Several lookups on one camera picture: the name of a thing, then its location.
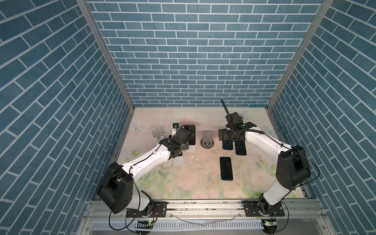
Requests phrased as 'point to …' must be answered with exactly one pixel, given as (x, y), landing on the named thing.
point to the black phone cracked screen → (227, 145)
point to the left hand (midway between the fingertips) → (182, 142)
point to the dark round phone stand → (207, 142)
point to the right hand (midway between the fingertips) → (227, 135)
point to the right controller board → (269, 225)
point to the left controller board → (145, 224)
